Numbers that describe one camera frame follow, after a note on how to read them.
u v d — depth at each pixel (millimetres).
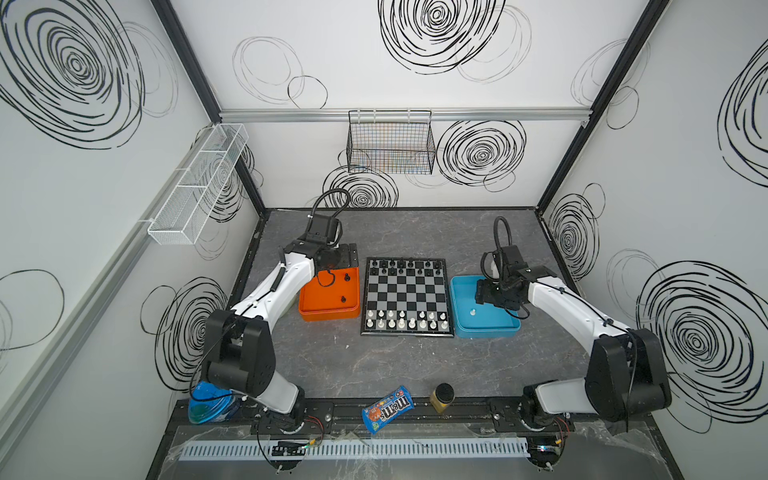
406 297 937
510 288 636
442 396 683
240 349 435
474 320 910
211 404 670
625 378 411
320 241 666
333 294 963
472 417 753
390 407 738
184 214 723
